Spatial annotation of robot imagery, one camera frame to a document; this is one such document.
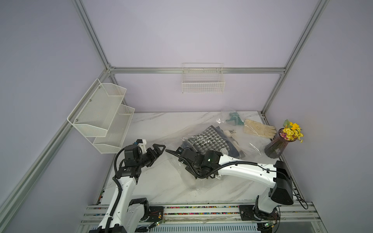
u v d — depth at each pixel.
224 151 0.82
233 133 1.04
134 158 0.61
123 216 0.42
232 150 0.86
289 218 0.73
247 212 0.73
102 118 0.87
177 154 0.54
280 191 0.40
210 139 0.86
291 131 0.77
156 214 0.73
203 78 0.95
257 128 1.10
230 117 1.15
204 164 0.51
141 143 0.75
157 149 0.72
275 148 0.89
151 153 0.70
